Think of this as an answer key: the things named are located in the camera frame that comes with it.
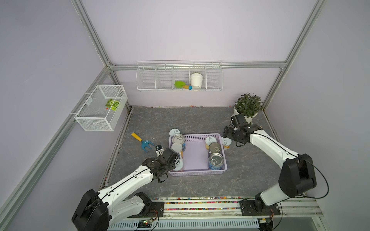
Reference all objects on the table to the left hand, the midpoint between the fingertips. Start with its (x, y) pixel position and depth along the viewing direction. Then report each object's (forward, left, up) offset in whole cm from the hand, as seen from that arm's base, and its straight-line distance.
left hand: (169, 164), depth 83 cm
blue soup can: (+15, -6, +4) cm, 17 cm away
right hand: (+15, -38, +5) cm, 41 cm away
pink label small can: (-1, -6, -1) cm, 6 cm away
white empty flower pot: (+46, -20, +25) cm, 56 cm away
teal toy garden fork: (+20, +19, -7) cm, 28 cm away
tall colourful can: (+7, -5, +6) cm, 11 cm away
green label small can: (+24, -3, -1) cm, 24 cm away
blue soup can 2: (-2, -27, +5) cm, 27 cm away
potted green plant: (+32, -53, +13) cm, 63 cm away
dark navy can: (+7, -27, +4) cm, 28 cm away
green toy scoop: (+50, -9, +19) cm, 54 cm away
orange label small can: (+13, -37, -1) cm, 39 cm away
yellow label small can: (+15, -26, -1) cm, 30 cm away
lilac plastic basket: (+6, -16, -5) cm, 18 cm away
